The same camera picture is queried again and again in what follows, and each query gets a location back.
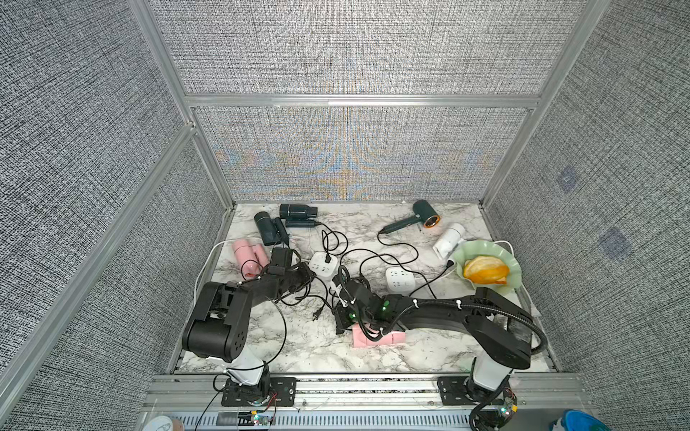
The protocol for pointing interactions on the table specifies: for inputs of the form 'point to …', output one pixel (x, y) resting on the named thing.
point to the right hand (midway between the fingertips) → (329, 307)
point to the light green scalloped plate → (488, 248)
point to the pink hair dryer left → (252, 257)
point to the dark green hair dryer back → (298, 215)
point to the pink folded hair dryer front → (393, 338)
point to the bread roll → (486, 270)
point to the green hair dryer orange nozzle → (423, 212)
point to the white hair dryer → (447, 242)
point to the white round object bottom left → (158, 423)
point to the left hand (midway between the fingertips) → (320, 271)
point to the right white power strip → (400, 280)
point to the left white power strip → (321, 268)
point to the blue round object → (577, 420)
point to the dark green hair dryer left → (271, 229)
